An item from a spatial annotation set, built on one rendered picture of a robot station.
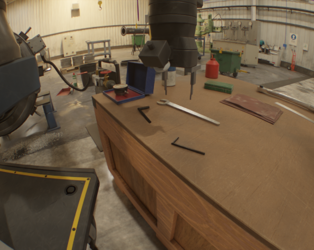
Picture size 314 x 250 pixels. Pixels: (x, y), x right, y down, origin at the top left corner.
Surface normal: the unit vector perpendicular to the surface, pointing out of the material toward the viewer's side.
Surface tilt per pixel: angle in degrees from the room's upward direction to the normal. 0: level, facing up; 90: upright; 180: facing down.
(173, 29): 99
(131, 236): 0
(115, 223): 0
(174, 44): 87
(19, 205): 0
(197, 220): 90
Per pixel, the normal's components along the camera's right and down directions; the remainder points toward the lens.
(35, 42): 0.59, 0.39
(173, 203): -0.80, 0.30
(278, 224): -0.01, -0.87
